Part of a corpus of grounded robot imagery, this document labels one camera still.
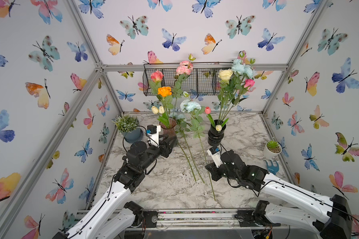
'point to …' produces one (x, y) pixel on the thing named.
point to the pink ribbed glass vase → (168, 130)
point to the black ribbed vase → (216, 132)
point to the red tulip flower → (208, 110)
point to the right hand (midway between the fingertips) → (207, 166)
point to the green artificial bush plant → (126, 123)
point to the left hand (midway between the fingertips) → (172, 135)
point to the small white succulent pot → (271, 149)
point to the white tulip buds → (155, 110)
